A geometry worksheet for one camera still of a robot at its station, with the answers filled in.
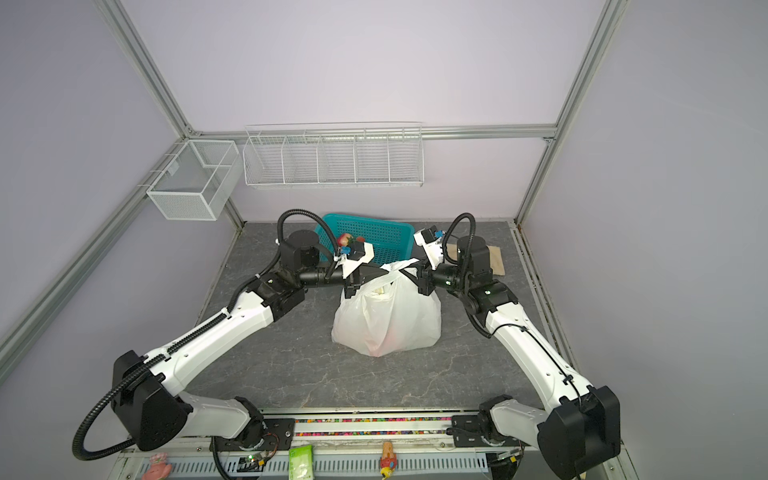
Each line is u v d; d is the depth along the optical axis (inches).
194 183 38.0
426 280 24.9
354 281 23.8
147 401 15.2
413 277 27.7
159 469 26.7
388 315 29.6
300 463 26.8
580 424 15.2
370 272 25.5
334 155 39.7
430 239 24.9
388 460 26.8
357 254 21.5
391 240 43.9
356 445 29.0
